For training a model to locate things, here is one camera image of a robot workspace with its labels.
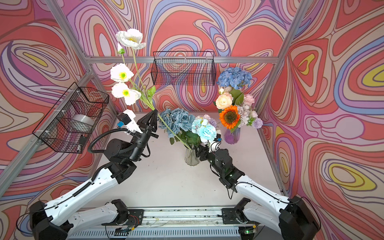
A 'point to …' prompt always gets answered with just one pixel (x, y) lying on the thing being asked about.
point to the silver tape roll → (82, 123)
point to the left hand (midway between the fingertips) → (156, 110)
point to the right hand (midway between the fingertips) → (199, 145)
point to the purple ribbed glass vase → (232, 137)
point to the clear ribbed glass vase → (190, 157)
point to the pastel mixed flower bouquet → (248, 117)
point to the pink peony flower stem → (248, 99)
